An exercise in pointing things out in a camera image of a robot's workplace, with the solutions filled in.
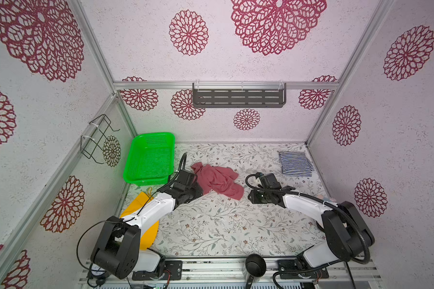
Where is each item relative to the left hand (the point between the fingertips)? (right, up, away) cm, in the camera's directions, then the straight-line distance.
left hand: (200, 192), depth 88 cm
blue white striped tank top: (+56, +14, +20) cm, 61 cm away
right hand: (+25, -1, +3) cm, 26 cm away
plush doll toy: (+63, -3, +5) cm, 63 cm away
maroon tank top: (+10, +6, +9) cm, 15 cm away
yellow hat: (-23, -19, -4) cm, 30 cm away
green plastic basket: (-33, +16, +25) cm, 45 cm away
